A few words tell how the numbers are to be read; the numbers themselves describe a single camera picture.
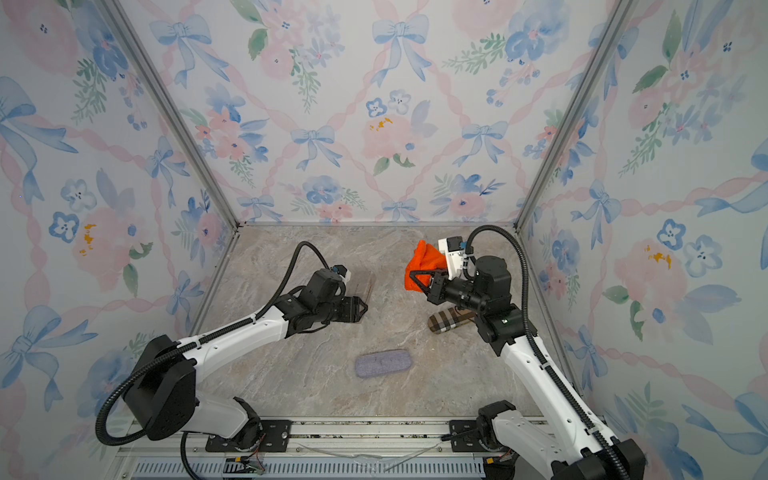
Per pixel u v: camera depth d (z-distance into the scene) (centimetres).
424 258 69
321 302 65
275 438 74
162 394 42
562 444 41
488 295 55
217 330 49
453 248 62
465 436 73
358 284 86
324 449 73
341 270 77
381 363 82
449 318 91
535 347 48
